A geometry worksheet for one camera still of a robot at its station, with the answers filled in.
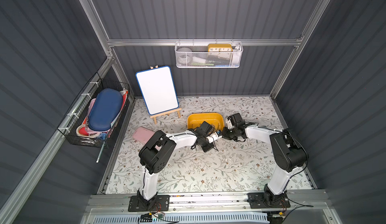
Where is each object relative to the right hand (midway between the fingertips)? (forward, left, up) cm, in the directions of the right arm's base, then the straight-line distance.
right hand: (224, 133), depth 96 cm
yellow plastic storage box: (+11, +19, 0) cm, 22 cm away
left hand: (-8, +8, -2) cm, 11 cm away
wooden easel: (+10, +46, +5) cm, 47 cm away
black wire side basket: (-16, +70, +32) cm, 78 cm away
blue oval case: (-7, +59, +33) cm, 68 cm away
